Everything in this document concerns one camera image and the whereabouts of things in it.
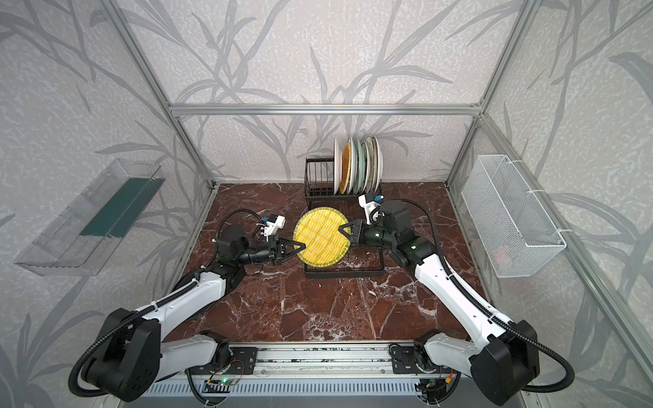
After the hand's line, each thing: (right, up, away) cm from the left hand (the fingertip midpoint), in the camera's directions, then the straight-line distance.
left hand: (302, 253), depth 71 cm
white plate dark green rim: (+10, +26, +8) cm, 29 cm away
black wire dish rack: (+19, -8, +24) cm, 32 cm away
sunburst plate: (+20, +25, +9) cm, 33 cm away
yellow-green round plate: (+4, +7, +3) cm, 9 cm away
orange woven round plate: (+12, +25, +9) cm, 30 cm away
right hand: (+10, +7, +1) cm, 12 cm away
